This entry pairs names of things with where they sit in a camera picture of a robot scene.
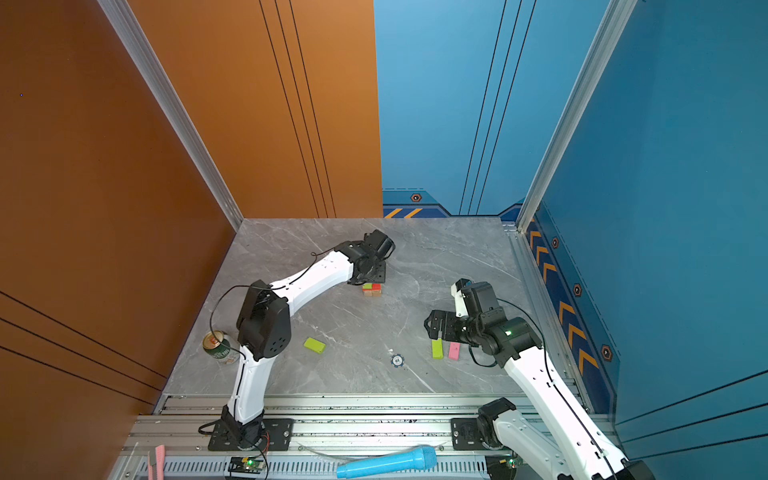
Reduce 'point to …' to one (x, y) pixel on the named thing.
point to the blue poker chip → (397, 360)
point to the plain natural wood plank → (372, 293)
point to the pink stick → (156, 471)
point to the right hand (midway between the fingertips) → (437, 325)
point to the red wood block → (377, 287)
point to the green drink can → (218, 350)
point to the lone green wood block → (315, 345)
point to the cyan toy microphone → (422, 457)
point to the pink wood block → (454, 350)
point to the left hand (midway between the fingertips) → (377, 271)
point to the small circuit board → (246, 465)
